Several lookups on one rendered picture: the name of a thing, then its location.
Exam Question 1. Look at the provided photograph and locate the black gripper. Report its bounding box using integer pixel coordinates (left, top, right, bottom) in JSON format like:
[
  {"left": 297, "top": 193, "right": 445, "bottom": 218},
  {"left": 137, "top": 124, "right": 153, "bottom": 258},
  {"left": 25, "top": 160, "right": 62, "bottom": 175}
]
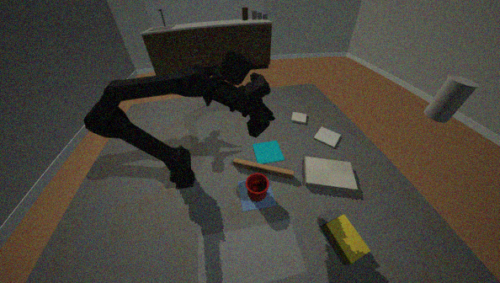
[{"left": 228, "top": 85, "right": 275, "bottom": 137}]

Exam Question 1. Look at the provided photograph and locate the tan flat bar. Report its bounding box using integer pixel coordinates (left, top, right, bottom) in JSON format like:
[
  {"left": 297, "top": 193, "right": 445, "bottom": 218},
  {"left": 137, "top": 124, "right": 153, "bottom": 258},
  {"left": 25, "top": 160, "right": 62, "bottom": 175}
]
[{"left": 233, "top": 158, "right": 295, "bottom": 179}]

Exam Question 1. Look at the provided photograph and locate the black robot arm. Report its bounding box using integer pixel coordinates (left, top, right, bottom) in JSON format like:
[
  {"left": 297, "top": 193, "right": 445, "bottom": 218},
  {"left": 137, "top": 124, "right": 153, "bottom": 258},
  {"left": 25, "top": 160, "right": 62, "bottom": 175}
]
[{"left": 83, "top": 50, "right": 271, "bottom": 190}]

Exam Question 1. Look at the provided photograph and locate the olive yellow rectangular block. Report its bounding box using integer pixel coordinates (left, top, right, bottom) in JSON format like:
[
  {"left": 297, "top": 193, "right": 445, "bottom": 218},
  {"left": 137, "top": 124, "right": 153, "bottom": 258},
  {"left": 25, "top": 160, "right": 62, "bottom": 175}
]
[{"left": 323, "top": 214, "right": 371, "bottom": 265}]

